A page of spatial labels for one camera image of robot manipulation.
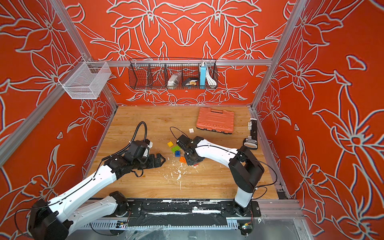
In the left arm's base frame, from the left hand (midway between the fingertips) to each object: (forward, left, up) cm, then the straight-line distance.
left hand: (160, 160), depth 78 cm
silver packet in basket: (+44, -3, +21) cm, 49 cm away
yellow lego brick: (+17, -1, -11) cm, 20 cm away
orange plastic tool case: (+35, -36, -6) cm, 50 cm away
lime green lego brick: (+13, -6, -10) cm, 18 cm away
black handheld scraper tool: (+21, -56, -11) cm, 60 cm away
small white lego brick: (+28, -15, -10) cm, 33 cm away
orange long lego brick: (+6, -11, -11) cm, 16 cm away
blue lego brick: (+10, -7, -11) cm, 16 cm away
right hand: (+3, -16, -7) cm, 18 cm away
